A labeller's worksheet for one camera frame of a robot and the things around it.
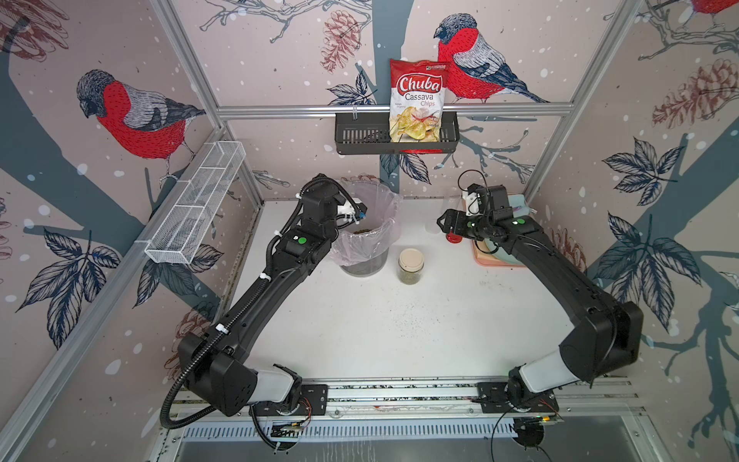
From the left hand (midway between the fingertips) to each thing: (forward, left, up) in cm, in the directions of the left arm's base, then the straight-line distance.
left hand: (316, 172), depth 71 cm
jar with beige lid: (-8, -26, -30) cm, 40 cm away
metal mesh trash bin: (-6, -12, -36) cm, 39 cm away
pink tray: (-16, -43, -14) cm, 48 cm away
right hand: (-1, -36, -18) cm, 40 cm away
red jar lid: (+9, -44, -40) cm, 60 cm away
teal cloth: (+25, -75, -41) cm, 89 cm away
